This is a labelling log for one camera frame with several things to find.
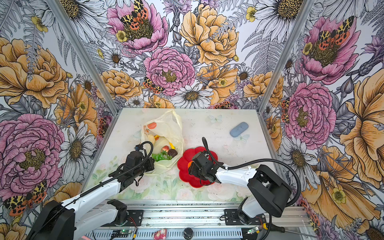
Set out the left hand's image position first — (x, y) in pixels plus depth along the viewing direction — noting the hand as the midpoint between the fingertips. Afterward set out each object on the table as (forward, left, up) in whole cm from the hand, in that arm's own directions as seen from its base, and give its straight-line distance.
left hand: (154, 164), depth 88 cm
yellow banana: (+13, -9, 0) cm, 16 cm away
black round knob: (-33, -20, +5) cm, 39 cm away
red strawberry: (+12, -5, -2) cm, 13 cm away
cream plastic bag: (+18, -5, +5) cm, 19 cm away
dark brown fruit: (+8, -10, -1) cm, 13 cm away
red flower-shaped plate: (-4, -17, -5) cm, 18 cm away
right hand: (-6, -22, -3) cm, 23 cm away
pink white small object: (-33, -8, -2) cm, 34 cm away
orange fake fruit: (-1, -21, +1) cm, 21 cm away
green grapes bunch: (+6, -4, -2) cm, 8 cm away
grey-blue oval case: (+27, -55, -3) cm, 62 cm away
